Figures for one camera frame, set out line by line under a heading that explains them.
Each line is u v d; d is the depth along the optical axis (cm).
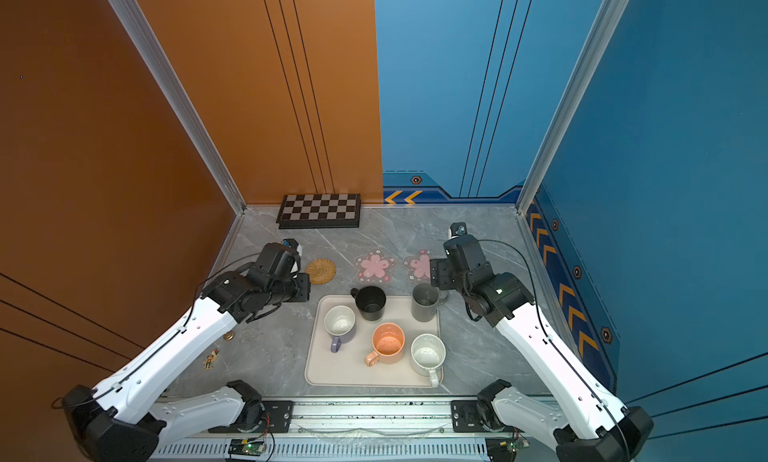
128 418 40
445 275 64
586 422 37
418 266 102
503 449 70
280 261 57
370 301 87
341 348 81
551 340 42
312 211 116
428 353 82
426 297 86
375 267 103
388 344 85
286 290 66
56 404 39
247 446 71
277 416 74
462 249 51
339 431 72
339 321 87
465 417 72
